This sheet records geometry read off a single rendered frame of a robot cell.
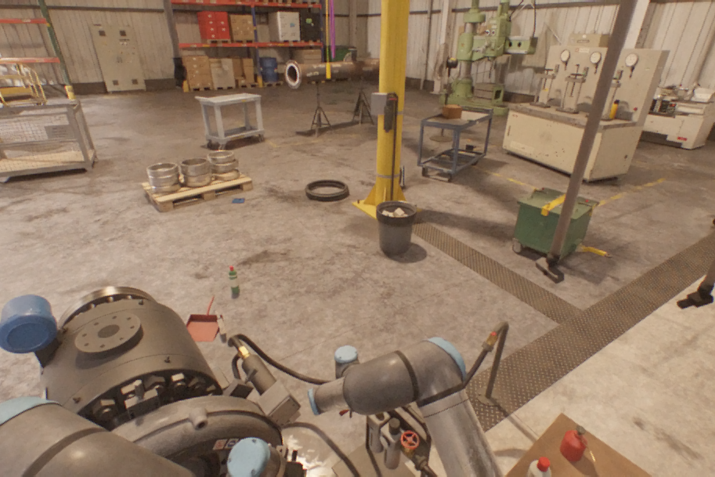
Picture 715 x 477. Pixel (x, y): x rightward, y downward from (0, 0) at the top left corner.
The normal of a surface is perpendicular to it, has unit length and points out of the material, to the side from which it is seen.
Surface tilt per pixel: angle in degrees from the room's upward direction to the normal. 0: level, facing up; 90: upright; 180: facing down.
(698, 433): 0
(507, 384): 0
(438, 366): 34
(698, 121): 90
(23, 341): 90
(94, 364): 14
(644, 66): 90
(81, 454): 22
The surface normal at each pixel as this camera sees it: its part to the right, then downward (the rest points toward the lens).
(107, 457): 0.51, -0.84
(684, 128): -0.85, 0.25
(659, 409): 0.00, -0.88
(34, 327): 0.62, 0.38
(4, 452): -0.07, -0.76
